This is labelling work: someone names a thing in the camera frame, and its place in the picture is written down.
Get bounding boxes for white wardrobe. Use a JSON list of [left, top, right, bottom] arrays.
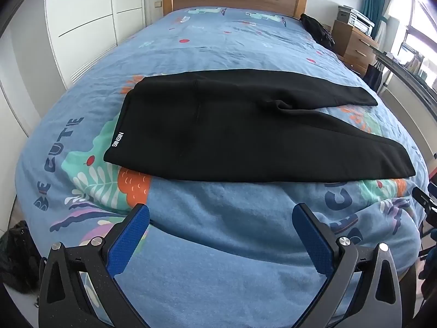
[[0, 0, 164, 165]]

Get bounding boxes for dark blue bag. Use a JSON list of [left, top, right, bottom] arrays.
[[364, 63, 385, 91]]

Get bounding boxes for window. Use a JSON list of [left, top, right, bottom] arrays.
[[386, 0, 437, 83]]

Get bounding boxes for white printer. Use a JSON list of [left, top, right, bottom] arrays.
[[337, 5, 375, 35]]

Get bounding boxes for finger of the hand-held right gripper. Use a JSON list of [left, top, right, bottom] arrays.
[[411, 186, 437, 217]]

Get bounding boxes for wooden dresser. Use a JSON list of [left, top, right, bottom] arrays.
[[332, 20, 381, 76]]

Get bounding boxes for black backpack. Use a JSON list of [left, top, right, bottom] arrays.
[[300, 13, 337, 50]]

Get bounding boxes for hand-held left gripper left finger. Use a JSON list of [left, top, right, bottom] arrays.
[[38, 204, 151, 328]]

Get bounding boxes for teal curtain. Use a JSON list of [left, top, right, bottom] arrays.
[[362, 0, 397, 40]]

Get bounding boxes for blue printed bed sheet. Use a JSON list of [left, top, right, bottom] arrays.
[[15, 7, 431, 328]]

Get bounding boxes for black pants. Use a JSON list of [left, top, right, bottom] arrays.
[[103, 69, 416, 183]]

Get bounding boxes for black bag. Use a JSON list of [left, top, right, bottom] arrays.
[[0, 220, 43, 294]]

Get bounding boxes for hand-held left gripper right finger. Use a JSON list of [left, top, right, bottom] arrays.
[[292, 203, 405, 328]]

